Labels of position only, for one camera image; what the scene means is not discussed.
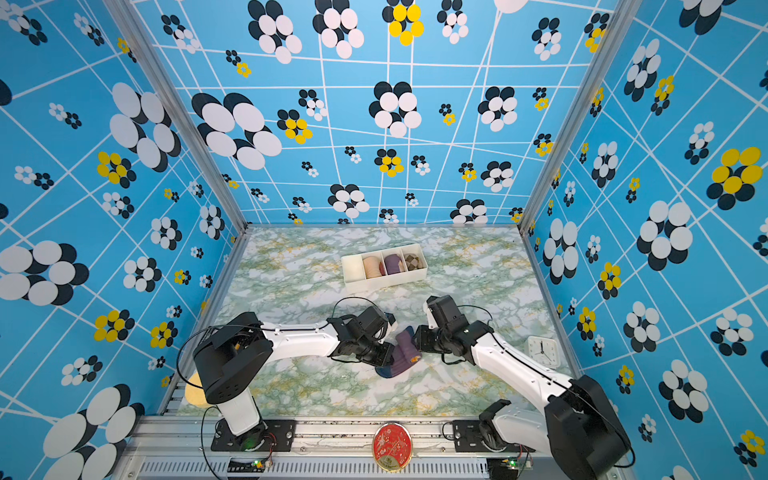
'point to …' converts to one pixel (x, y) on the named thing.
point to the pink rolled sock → (372, 267)
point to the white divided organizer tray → (384, 268)
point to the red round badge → (392, 447)
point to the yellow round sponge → (195, 394)
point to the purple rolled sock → (392, 264)
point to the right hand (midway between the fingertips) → (417, 340)
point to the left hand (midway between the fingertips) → (397, 362)
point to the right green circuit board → (502, 467)
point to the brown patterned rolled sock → (413, 261)
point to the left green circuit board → (246, 464)
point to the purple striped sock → (405, 353)
